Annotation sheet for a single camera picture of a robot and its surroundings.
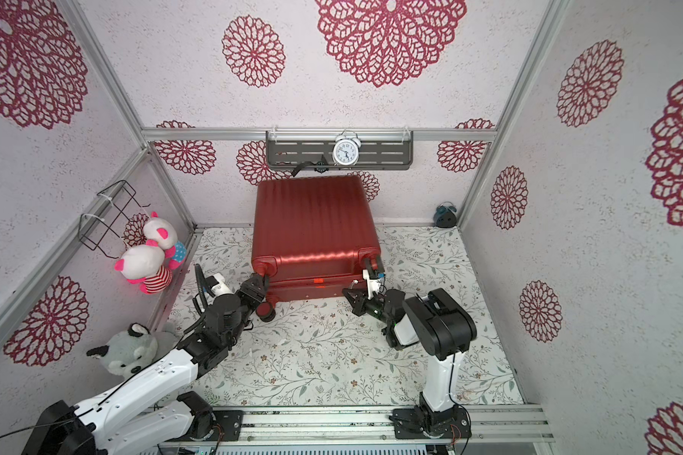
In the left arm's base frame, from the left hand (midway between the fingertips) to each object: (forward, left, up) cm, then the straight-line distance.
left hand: (264, 283), depth 81 cm
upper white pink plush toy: (+19, +37, +1) cm, 41 cm away
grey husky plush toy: (-20, +28, +2) cm, 35 cm away
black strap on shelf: (+36, -15, +14) cm, 42 cm away
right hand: (+3, -22, -9) cm, 24 cm away
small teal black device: (+42, -65, -14) cm, 79 cm away
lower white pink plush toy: (+6, +37, +1) cm, 38 cm away
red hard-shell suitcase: (+14, -13, +4) cm, 20 cm away
